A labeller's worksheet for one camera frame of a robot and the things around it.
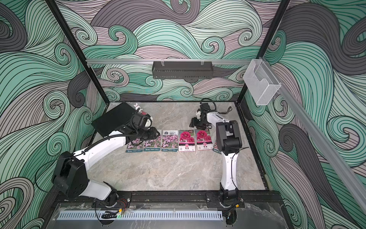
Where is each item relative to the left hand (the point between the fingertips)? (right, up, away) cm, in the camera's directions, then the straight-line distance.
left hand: (158, 132), depth 84 cm
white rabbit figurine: (-20, +17, +23) cm, 35 cm away
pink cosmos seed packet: (-18, -11, +9) cm, 23 cm away
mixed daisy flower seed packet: (+37, -12, +9) cm, 39 cm away
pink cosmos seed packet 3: (+6, -7, +12) cm, 15 cm away
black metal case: (-42, +5, +22) cm, 48 cm away
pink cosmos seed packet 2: (-6, -10, +11) cm, 16 cm away
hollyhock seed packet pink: (+29, -7, +14) cm, 33 cm away
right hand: (+22, +2, +19) cm, 29 cm away
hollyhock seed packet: (+18, -8, +12) cm, 23 cm away
